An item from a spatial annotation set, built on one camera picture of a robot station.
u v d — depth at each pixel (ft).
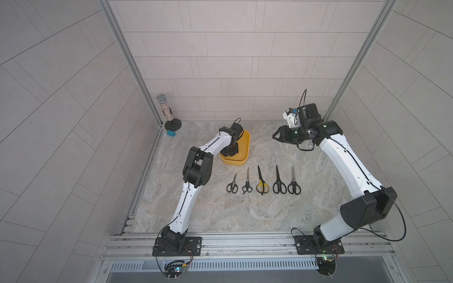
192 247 2.32
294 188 2.90
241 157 3.25
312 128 1.80
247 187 2.86
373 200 1.35
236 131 2.75
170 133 3.58
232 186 2.90
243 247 2.37
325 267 2.25
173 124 3.79
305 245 2.32
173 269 2.22
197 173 1.99
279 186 2.90
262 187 2.84
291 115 2.27
